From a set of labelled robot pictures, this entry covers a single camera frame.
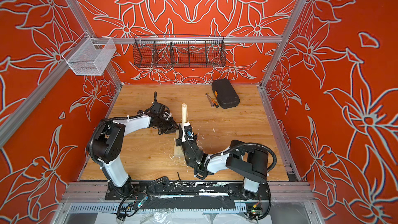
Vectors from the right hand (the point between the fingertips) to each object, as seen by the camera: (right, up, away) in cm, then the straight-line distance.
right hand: (180, 123), depth 77 cm
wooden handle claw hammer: (+3, +7, -12) cm, 15 cm away
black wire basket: (-3, +43, +21) cm, 48 cm away
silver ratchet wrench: (+18, +12, +33) cm, 40 cm away
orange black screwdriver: (+21, +9, +30) cm, 38 cm away
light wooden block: (-2, -16, +6) cm, 17 cm away
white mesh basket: (-56, +38, +15) cm, 69 cm away
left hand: (-2, -5, +15) cm, 16 cm away
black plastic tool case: (+29, +15, +29) cm, 44 cm away
